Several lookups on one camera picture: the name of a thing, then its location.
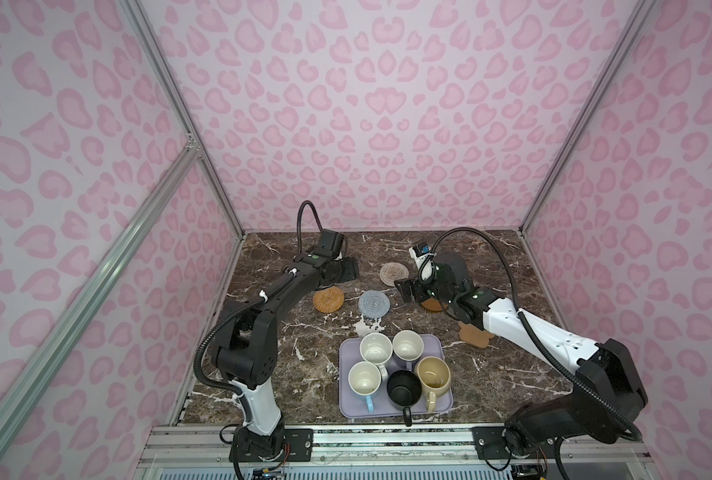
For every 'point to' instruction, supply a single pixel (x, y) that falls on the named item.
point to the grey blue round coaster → (373, 303)
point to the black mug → (403, 391)
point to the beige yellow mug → (435, 376)
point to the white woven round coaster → (393, 271)
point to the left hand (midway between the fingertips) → (352, 266)
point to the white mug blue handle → (364, 378)
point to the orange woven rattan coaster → (328, 300)
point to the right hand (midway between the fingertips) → (410, 272)
